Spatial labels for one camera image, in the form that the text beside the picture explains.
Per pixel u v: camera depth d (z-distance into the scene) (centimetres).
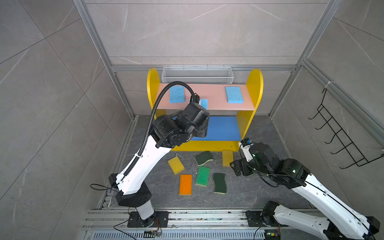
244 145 59
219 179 87
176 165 91
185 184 84
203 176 88
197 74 98
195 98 53
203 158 94
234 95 73
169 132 35
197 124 41
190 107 40
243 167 59
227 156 100
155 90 79
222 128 96
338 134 68
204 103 58
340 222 39
